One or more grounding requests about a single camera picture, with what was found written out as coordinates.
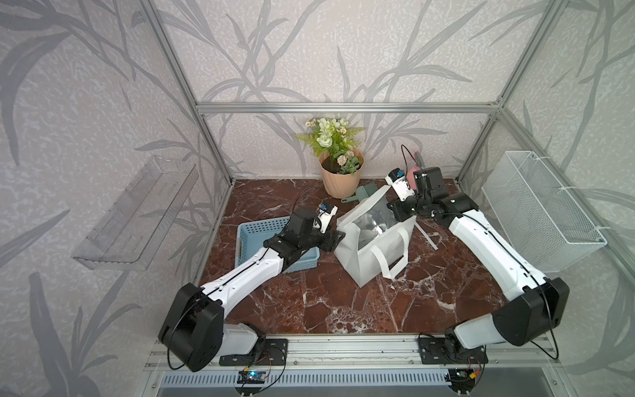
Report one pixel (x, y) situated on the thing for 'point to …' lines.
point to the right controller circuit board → (462, 377)
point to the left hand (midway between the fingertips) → (338, 230)
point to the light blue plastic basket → (251, 236)
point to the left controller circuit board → (251, 377)
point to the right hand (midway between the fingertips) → (389, 202)
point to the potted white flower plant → (336, 145)
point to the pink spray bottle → (420, 165)
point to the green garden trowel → (362, 192)
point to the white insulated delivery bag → (370, 236)
